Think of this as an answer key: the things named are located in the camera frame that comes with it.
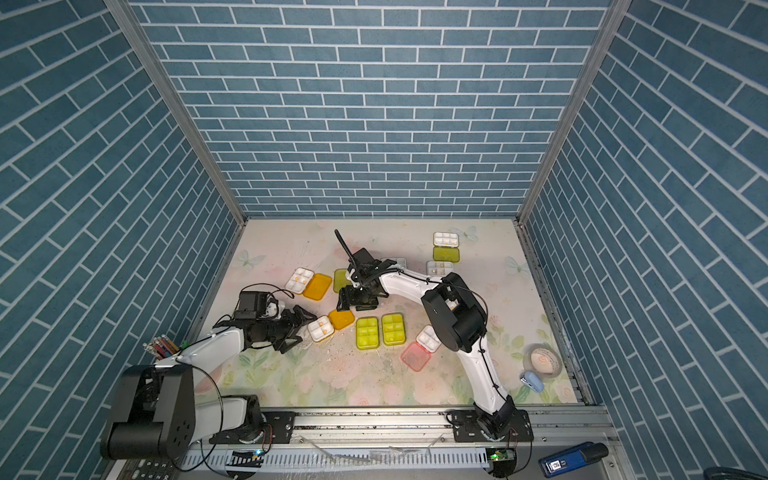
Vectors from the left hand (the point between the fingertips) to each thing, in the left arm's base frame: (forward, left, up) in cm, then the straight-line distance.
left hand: (316, 326), depth 87 cm
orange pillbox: (+18, +7, -4) cm, 20 cm away
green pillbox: (0, -15, -3) cm, 15 cm away
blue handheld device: (-32, -64, +1) cm, 71 cm away
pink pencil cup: (-11, +33, +11) cm, 36 cm away
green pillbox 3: (+34, -43, -3) cm, 55 cm away
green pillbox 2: (+1, -23, -3) cm, 23 cm away
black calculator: (-33, +32, -3) cm, 46 cm away
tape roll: (-8, -67, -4) cm, 67 cm away
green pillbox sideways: (+19, -4, -4) cm, 20 cm away
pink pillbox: (-6, -30, -4) cm, 31 cm away
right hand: (+6, -8, -1) cm, 10 cm away
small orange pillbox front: (+2, -1, -4) cm, 4 cm away
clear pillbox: (+23, -39, -3) cm, 45 cm away
